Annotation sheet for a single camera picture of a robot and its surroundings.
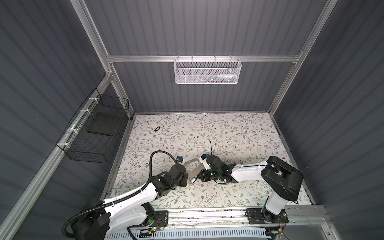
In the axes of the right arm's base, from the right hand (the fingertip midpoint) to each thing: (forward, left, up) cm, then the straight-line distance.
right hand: (198, 177), depth 86 cm
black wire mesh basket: (+10, +53, +29) cm, 61 cm away
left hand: (0, +7, +4) cm, 8 cm away
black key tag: (+38, +31, 0) cm, 48 cm away
